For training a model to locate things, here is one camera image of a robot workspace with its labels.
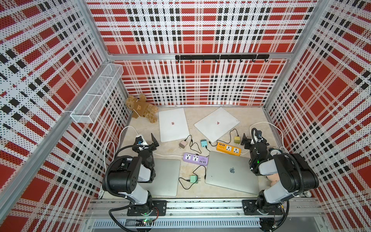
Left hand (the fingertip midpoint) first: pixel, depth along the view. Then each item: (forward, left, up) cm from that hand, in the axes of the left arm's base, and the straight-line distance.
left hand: (147, 135), depth 88 cm
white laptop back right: (+21, -47, -15) cm, 54 cm away
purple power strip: (-11, -30, -10) cm, 33 cm away
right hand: (+3, -68, -3) cm, 68 cm away
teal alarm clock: (-7, -81, -10) cm, 82 cm away
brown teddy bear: (+29, +13, -5) cm, 32 cm away
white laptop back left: (+17, -13, -12) cm, 25 cm away
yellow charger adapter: (+3, -59, -10) cm, 60 cm away
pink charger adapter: (0, -21, -11) cm, 24 cm away
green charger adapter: (-22, -29, -11) cm, 38 cm away
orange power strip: (-4, -52, -10) cm, 53 cm away
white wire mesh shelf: (+16, +37, +11) cm, 42 cm away
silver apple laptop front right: (-18, -51, -13) cm, 56 cm away
